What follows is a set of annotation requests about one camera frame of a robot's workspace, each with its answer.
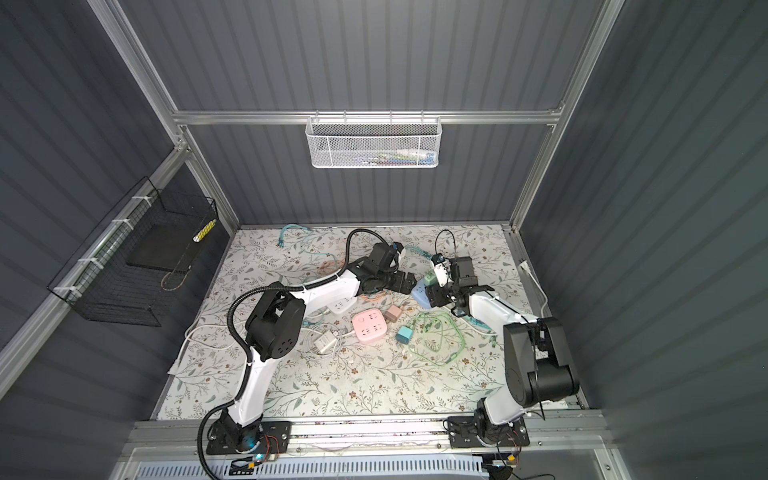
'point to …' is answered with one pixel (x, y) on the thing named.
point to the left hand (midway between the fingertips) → (406, 278)
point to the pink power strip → (369, 325)
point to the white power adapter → (325, 341)
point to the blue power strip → (418, 293)
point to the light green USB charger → (430, 279)
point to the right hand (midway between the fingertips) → (443, 288)
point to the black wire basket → (122, 271)
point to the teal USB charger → (403, 335)
